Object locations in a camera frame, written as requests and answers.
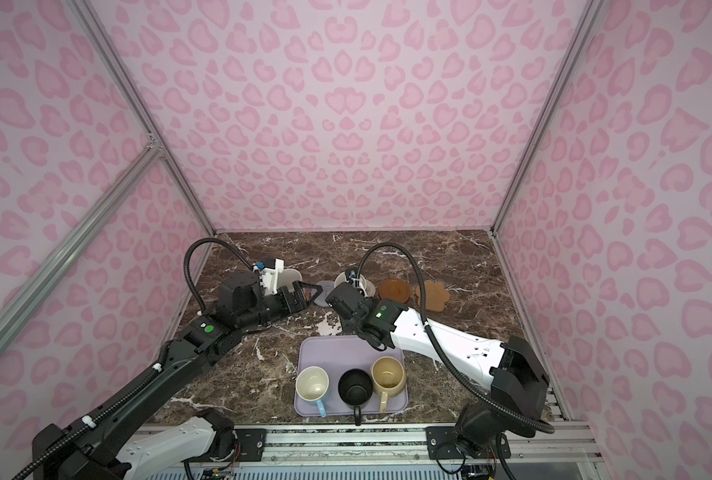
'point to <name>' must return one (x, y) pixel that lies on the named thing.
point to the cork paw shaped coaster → (435, 296)
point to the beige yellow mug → (388, 377)
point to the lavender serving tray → (337, 354)
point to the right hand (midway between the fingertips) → (352, 307)
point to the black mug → (355, 389)
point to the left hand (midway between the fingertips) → (315, 289)
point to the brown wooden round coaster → (395, 289)
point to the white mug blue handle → (311, 384)
